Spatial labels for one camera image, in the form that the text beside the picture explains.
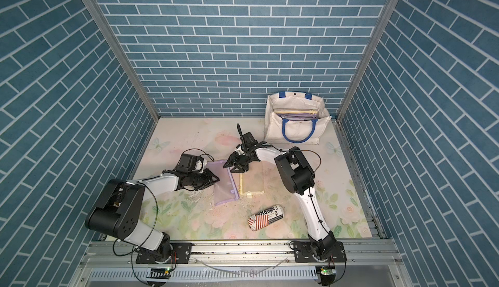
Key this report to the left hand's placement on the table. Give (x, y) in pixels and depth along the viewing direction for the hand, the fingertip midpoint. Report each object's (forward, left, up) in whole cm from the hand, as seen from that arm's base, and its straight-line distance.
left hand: (222, 180), depth 91 cm
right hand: (+6, -2, 0) cm, 6 cm away
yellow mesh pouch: (+28, -37, +18) cm, 49 cm away
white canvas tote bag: (+21, -40, +12) cm, 47 cm away
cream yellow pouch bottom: (+1, -14, -2) cm, 14 cm away
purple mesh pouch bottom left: (-3, -1, -3) cm, 5 cm away
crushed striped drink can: (-18, -17, +1) cm, 25 cm away
